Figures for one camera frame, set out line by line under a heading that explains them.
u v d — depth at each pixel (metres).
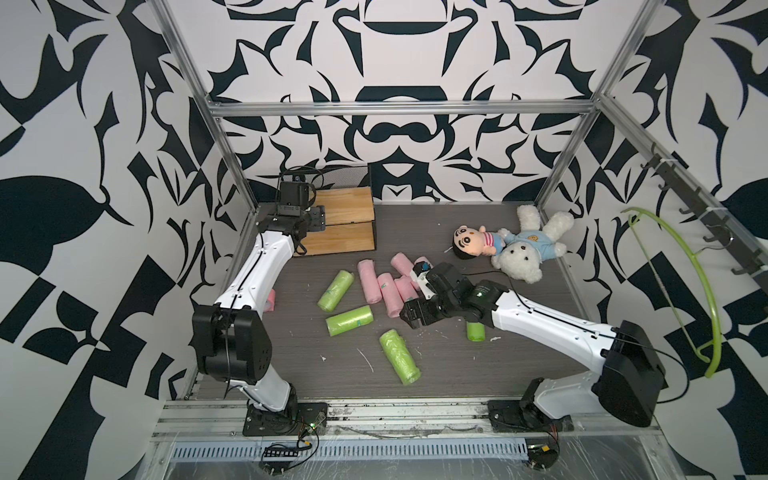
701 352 0.61
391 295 0.92
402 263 0.99
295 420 0.68
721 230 0.55
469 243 0.99
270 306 0.91
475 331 0.85
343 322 0.86
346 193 1.02
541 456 0.71
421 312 0.70
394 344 0.81
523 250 0.94
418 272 0.73
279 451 0.73
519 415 0.67
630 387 0.40
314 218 0.78
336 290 0.92
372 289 0.94
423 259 1.01
